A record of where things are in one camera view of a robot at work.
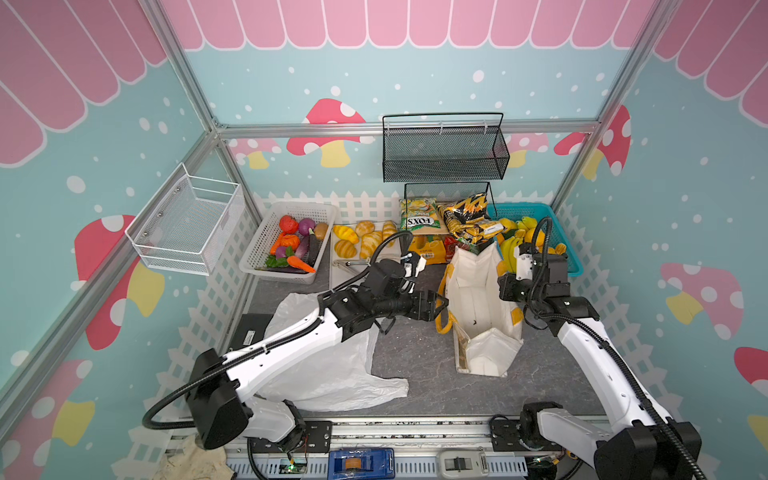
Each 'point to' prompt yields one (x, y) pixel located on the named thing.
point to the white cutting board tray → (390, 249)
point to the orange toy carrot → (299, 264)
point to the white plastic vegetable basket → (261, 245)
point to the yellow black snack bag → (467, 218)
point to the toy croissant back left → (346, 233)
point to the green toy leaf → (273, 262)
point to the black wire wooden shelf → (444, 192)
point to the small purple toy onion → (281, 252)
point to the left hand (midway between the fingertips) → (434, 306)
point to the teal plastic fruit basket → (538, 211)
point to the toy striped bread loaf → (370, 242)
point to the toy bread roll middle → (364, 227)
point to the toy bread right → (389, 229)
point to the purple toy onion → (305, 224)
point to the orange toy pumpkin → (290, 240)
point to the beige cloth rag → (193, 462)
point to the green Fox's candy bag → (419, 212)
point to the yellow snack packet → (432, 249)
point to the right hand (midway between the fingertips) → (499, 277)
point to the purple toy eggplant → (303, 247)
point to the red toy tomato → (288, 224)
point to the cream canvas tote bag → (487, 328)
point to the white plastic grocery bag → (339, 378)
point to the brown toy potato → (320, 230)
